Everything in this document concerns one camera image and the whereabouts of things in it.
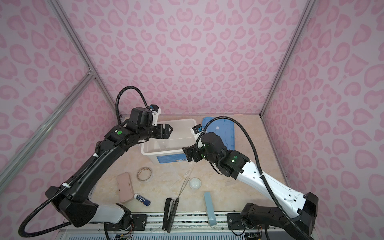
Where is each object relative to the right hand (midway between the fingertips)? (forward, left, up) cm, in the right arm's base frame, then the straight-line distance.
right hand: (191, 144), depth 69 cm
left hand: (+9, +13, +3) cm, 16 cm away
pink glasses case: (-11, +38, -27) cm, 48 cm away
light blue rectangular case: (-25, -10, -25) cm, 36 cm away
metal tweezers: (-10, +6, -29) cm, 31 cm away
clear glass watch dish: (-8, -1, -27) cm, 29 cm away
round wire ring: (+1, +31, -28) cm, 42 cm away
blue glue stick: (-18, +26, -26) cm, 41 cm away
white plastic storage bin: (+4, +18, -13) cm, 22 cm away
